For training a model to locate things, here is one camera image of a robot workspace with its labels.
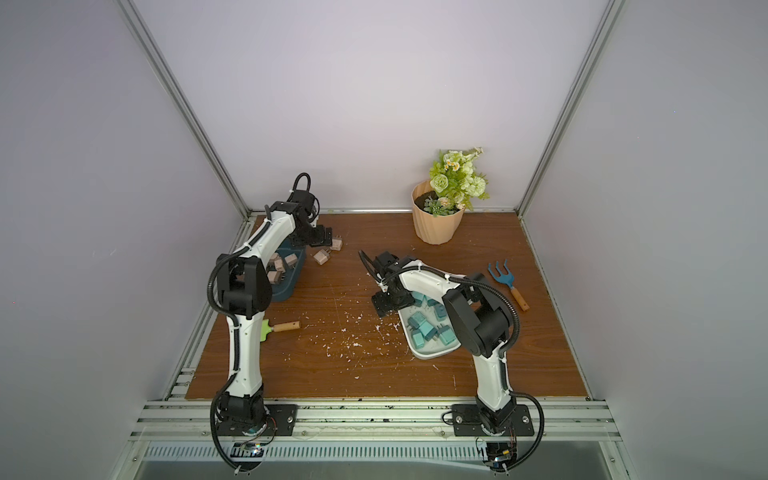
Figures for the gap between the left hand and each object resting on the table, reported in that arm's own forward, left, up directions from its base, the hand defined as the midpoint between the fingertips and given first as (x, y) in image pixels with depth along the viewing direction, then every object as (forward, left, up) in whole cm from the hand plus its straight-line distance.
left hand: (324, 241), depth 102 cm
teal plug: (-30, -35, -5) cm, 46 cm away
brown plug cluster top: (-3, +1, -5) cm, 6 cm away
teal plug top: (-33, -32, -4) cm, 46 cm away
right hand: (-22, -23, -6) cm, 32 cm away
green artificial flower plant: (+9, -44, +19) cm, 49 cm away
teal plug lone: (-24, -39, -3) cm, 46 cm away
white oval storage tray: (-25, -31, -6) cm, 40 cm away
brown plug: (-5, +12, -5) cm, 14 cm away
